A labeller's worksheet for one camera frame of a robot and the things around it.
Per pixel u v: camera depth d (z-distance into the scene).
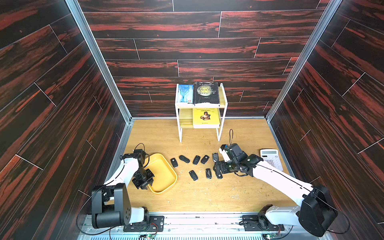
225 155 0.69
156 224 0.72
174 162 0.96
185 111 1.03
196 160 0.96
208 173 0.90
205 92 0.86
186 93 0.87
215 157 0.98
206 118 0.95
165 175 0.93
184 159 0.96
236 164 0.62
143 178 0.70
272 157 0.96
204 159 0.96
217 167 0.73
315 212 0.40
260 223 0.66
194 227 0.73
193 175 0.89
